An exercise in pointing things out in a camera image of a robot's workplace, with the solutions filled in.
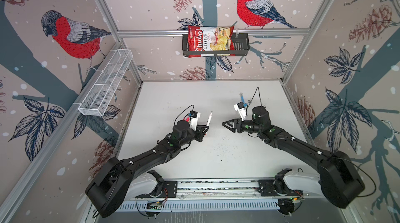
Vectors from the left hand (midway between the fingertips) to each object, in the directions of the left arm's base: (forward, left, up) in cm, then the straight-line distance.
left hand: (208, 128), depth 79 cm
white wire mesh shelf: (+7, +52, +16) cm, 55 cm away
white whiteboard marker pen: (+5, -1, +1) cm, 5 cm away
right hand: (0, -8, +1) cm, 8 cm away
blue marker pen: (+32, -26, -14) cm, 44 cm away
